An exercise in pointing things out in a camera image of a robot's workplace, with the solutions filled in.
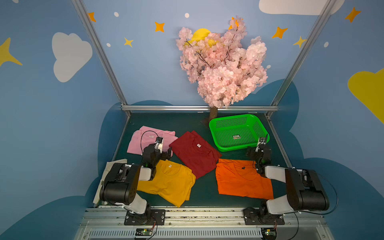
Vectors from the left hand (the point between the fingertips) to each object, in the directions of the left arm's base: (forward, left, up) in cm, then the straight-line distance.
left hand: (163, 143), depth 94 cm
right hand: (0, -62, -1) cm, 62 cm away
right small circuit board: (-45, -58, -10) cm, 74 cm away
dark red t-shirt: (0, -19, -7) cm, 20 cm away
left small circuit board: (-46, +4, -9) cm, 47 cm away
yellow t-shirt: (-22, -8, -6) cm, 24 cm away
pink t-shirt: (+10, +16, -7) cm, 20 cm away
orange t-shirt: (-18, -48, -7) cm, 52 cm away
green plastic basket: (+17, -53, -8) cm, 56 cm away
